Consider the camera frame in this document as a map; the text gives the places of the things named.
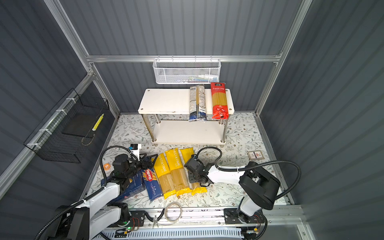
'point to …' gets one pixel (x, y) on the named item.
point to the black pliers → (154, 219)
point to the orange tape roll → (107, 166)
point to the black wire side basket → (60, 138)
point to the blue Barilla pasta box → (135, 185)
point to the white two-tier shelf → (155, 102)
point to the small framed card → (255, 155)
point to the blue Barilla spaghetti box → (151, 183)
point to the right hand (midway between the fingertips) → (193, 177)
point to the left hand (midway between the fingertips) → (151, 154)
